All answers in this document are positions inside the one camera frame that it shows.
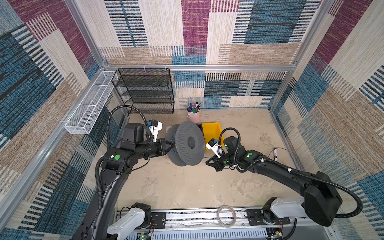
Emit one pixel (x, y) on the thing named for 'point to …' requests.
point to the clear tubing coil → (220, 221)
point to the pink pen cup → (194, 117)
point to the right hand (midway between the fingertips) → (209, 165)
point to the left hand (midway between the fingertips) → (173, 143)
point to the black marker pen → (275, 152)
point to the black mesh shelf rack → (146, 90)
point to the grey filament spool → (189, 138)
